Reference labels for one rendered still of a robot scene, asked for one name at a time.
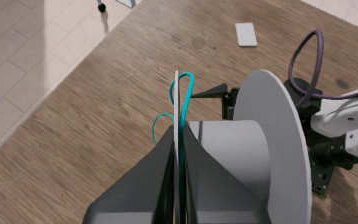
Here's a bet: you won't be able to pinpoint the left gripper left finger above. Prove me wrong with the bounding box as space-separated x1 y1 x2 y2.
81 125 174 224

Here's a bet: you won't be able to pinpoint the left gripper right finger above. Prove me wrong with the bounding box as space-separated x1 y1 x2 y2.
183 124 272 224

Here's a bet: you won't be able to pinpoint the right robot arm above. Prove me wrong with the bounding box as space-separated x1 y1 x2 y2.
283 78 358 195

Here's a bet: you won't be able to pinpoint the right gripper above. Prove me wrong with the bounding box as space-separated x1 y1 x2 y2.
190 83 240 121

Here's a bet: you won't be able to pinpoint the grey cable reel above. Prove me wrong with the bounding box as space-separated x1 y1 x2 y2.
174 69 312 224

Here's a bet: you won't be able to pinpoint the teal cable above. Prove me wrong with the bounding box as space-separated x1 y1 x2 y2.
152 72 194 224

